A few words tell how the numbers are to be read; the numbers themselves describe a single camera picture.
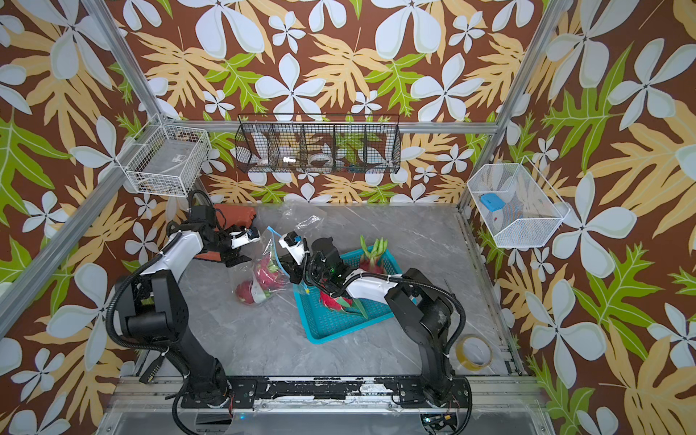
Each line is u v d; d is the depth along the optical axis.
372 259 0.88
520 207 0.82
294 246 0.72
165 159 0.85
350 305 0.86
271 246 0.80
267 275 0.80
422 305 0.52
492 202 0.86
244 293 0.86
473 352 0.82
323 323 0.88
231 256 0.83
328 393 0.75
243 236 0.80
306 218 1.05
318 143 0.97
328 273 0.69
